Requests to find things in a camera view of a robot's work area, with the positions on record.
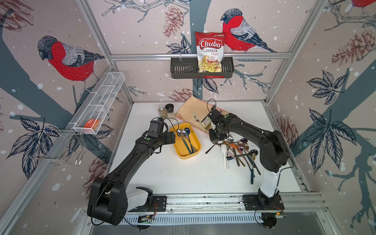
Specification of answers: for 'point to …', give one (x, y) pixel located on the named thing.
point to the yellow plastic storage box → (187, 144)
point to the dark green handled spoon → (252, 175)
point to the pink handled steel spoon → (231, 155)
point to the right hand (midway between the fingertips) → (211, 138)
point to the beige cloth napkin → (201, 107)
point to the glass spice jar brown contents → (162, 111)
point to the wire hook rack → (58, 145)
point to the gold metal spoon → (227, 143)
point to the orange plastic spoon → (234, 145)
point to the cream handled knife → (195, 117)
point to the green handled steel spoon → (179, 133)
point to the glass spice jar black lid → (169, 107)
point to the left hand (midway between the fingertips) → (171, 133)
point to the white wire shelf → (94, 111)
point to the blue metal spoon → (187, 129)
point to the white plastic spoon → (224, 149)
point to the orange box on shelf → (92, 123)
